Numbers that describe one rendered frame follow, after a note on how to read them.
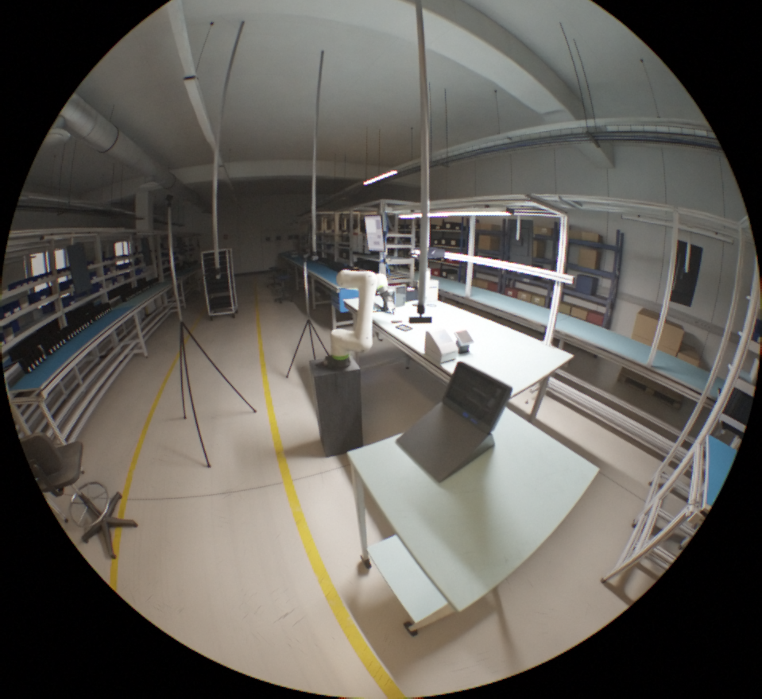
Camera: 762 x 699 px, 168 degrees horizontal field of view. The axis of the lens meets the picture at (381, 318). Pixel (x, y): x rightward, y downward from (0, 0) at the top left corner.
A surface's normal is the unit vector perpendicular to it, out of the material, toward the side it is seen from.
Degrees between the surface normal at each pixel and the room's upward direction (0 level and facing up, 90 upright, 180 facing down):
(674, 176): 90
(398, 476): 0
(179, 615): 0
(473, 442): 24
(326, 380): 90
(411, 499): 0
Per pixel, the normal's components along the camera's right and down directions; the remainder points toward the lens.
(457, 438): -0.33, -0.80
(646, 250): -0.89, 0.14
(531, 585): 0.01, -0.95
